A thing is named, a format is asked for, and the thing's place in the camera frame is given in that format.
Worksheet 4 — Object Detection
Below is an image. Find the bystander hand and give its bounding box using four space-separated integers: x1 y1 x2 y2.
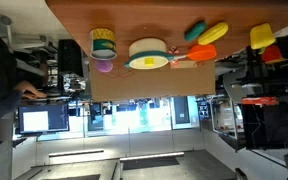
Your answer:
13 80 48 100

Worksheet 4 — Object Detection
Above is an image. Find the orange toy pan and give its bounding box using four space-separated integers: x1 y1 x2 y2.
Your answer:
173 43 218 62

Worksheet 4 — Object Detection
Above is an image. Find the computer monitor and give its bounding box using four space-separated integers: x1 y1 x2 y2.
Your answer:
17 103 71 135

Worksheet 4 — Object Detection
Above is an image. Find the black computer tower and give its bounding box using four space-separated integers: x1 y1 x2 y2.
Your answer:
57 39 85 76

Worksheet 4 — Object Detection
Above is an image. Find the long ceiling light strip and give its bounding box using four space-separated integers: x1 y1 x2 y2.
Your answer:
48 148 105 158
119 151 186 162

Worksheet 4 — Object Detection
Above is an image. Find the purple round bowl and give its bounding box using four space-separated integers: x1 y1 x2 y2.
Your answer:
94 59 114 74

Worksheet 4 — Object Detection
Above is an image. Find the yellow green patterned cup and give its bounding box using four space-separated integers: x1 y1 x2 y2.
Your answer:
89 27 118 62

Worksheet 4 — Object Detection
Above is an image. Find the yellow square block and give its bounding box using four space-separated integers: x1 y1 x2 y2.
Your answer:
144 57 155 67

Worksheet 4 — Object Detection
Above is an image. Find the cream pot with green rim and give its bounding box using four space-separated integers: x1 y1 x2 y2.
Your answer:
124 37 175 71

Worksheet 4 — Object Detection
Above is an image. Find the pink bunny plush toy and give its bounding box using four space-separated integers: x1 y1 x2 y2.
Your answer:
168 45 180 56

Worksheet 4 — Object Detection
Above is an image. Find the teal oblong toy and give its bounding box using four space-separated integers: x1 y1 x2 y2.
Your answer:
183 20 208 43

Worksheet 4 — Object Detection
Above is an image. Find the yellow oblong toy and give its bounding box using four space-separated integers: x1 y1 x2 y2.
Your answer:
197 21 229 46

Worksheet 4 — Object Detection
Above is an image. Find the red flat box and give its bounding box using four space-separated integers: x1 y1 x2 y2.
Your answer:
241 96 279 107

